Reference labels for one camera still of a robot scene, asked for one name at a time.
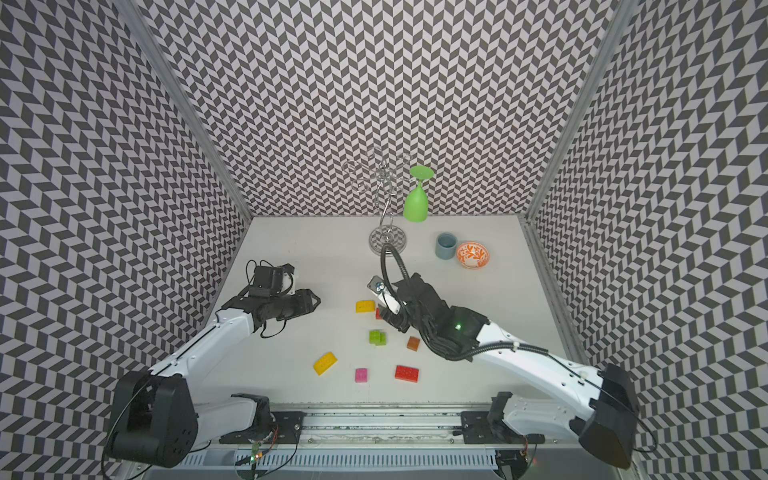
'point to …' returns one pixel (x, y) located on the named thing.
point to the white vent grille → (337, 460)
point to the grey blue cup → (445, 245)
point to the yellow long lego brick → (324, 364)
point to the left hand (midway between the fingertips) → (313, 304)
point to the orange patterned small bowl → (472, 255)
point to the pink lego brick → (361, 375)
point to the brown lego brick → (413, 343)
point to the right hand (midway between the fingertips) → (391, 298)
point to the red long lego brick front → (406, 374)
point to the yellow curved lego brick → (365, 306)
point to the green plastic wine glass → (416, 205)
